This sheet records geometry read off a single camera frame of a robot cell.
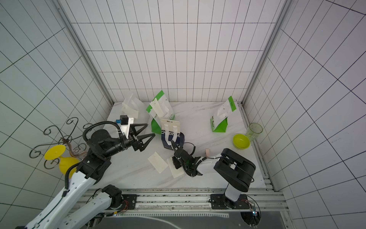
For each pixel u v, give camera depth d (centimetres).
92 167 48
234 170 47
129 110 92
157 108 90
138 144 54
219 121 92
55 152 59
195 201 74
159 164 86
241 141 94
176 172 81
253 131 86
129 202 72
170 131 82
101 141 47
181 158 67
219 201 73
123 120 52
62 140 62
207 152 89
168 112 97
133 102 97
